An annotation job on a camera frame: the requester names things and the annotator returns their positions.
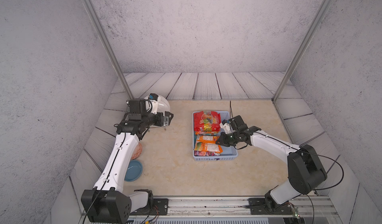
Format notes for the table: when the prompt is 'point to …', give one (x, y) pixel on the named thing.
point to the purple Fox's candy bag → (206, 153)
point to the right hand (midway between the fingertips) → (216, 142)
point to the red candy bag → (207, 121)
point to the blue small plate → (134, 171)
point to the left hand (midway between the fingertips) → (167, 113)
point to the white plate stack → (163, 104)
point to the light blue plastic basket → (228, 152)
